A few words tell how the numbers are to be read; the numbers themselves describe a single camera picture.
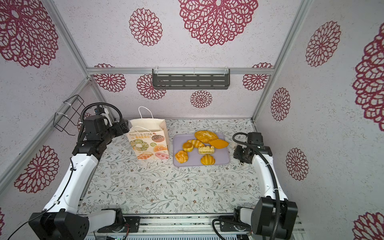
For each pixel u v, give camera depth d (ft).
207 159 3.02
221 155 3.28
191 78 3.24
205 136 3.38
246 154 1.92
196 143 3.37
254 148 1.82
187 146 3.24
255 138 2.09
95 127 1.75
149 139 2.72
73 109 2.61
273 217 1.31
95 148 1.69
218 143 3.35
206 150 3.18
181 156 3.10
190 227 2.43
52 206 1.27
